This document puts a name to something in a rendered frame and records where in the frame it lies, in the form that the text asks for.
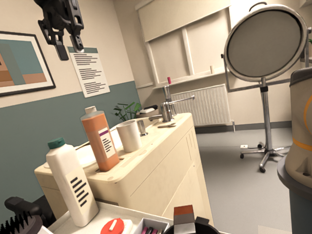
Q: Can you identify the white compartment box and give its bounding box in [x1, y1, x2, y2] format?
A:
[133, 217, 171, 234]

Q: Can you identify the white cup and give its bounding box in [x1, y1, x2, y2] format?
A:
[116, 119, 143, 153]

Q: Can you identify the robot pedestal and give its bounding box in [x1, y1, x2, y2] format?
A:
[276, 155, 312, 234]

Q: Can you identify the white notice with teal header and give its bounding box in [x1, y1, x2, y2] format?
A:
[67, 46, 111, 98]

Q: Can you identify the green potted plant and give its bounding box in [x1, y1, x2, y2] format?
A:
[113, 101, 142, 122]

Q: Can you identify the black bristle hair brush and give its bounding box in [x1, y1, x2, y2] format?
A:
[0, 211, 43, 234]

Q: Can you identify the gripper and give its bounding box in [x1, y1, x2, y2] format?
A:
[33, 0, 85, 61]

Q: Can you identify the round chrome mirror on stand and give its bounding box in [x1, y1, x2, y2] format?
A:
[221, 1, 310, 174]

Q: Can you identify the white bottle with teal cap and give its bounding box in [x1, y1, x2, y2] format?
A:
[45, 137, 99, 228]

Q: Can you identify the chrome mixer tap body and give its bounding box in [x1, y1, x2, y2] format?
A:
[148, 85, 176, 123]

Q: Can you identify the chrome mixer lever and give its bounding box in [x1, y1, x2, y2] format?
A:
[170, 95, 196, 105]

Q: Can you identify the framed teal and orange picture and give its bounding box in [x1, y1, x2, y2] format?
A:
[0, 31, 57, 98]

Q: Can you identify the orange and grey tube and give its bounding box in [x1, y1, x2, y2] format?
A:
[173, 204, 197, 234]

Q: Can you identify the white radiator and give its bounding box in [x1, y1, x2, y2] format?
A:
[170, 83, 232, 127]

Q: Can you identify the chrome pop-up knob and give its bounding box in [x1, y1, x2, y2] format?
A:
[136, 119, 149, 137]

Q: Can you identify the window with cream blind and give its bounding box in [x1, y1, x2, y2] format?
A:
[135, 0, 232, 89]

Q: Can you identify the orange shampoo bottle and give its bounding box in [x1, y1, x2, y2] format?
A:
[80, 105, 120, 172]

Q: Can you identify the cream backwash basin unit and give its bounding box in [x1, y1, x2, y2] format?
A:
[34, 112, 215, 227]

